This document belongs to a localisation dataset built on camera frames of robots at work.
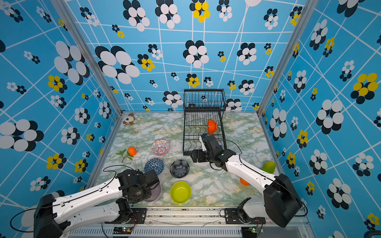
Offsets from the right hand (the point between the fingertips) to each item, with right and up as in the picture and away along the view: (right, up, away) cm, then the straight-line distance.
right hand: (198, 154), depth 84 cm
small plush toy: (-53, +21, +28) cm, 63 cm away
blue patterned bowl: (-26, -7, +6) cm, 28 cm away
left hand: (-25, -20, -9) cm, 33 cm away
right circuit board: (+24, -35, -13) cm, 44 cm away
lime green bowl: (-10, -20, -3) cm, 23 cm away
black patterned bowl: (-11, -10, +5) cm, 16 cm away
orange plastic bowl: (+10, +15, +19) cm, 26 cm away
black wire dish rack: (+2, +26, +5) cm, 27 cm away
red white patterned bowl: (-26, +1, +15) cm, 30 cm away
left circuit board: (-38, -36, -12) cm, 53 cm away
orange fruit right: (+25, -15, -2) cm, 30 cm away
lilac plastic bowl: (-23, -20, -5) cm, 31 cm away
